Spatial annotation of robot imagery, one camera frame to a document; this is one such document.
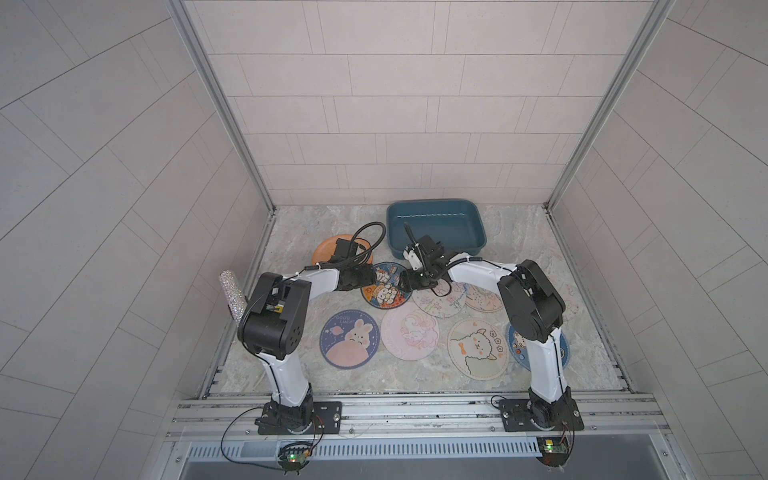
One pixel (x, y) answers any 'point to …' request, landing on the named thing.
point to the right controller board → (552, 451)
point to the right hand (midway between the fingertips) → (405, 284)
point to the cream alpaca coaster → (477, 349)
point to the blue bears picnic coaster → (386, 293)
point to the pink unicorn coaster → (409, 333)
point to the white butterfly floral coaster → (441, 307)
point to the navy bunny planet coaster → (349, 339)
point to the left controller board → (294, 456)
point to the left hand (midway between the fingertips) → (374, 274)
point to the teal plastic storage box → (454, 222)
